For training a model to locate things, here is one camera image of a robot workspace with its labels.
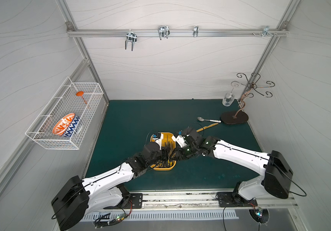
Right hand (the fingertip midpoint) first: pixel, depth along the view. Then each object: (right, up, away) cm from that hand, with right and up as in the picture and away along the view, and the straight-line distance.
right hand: (170, 157), depth 75 cm
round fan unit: (+46, -28, -4) cm, 54 cm away
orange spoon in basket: (-50, +34, +3) cm, 61 cm away
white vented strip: (-21, -25, -9) cm, 34 cm away
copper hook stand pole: (+50, +40, +11) cm, 65 cm away
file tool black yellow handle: (-2, -6, +8) cm, 10 cm away
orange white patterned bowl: (-50, +18, -11) cm, 54 cm away
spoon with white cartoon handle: (+24, +19, +32) cm, 45 cm away
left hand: (0, +3, +3) cm, 5 cm away
